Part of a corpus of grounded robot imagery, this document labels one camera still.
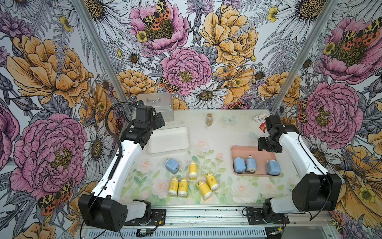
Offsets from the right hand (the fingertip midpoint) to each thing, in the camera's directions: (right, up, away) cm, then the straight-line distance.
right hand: (266, 151), depth 82 cm
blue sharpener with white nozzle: (-7, -8, +3) cm, 11 cm away
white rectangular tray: (-59, +3, +24) cm, 63 cm away
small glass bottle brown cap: (-28, +18, +29) cm, 44 cm away
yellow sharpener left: (-44, -18, -6) cm, 48 cm away
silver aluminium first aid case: (-62, +30, +27) cm, 74 cm away
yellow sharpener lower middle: (-33, -19, -6) cm, 39 cm away
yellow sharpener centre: (-39, -11, 0) cm, 41 cm away
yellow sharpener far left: (-49, -17, -5) cm, 52 cm away
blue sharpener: (+4, -9, +2) cm, 10 cm away
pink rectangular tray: (+3, -6, +13) cm, 14 cm away
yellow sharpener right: (-30, -15, -4) cm, 33 cm away
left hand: (-60, +15, -3) cm, 62 cm away
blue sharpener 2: (-51, -8, +2) cm, 52 cm away
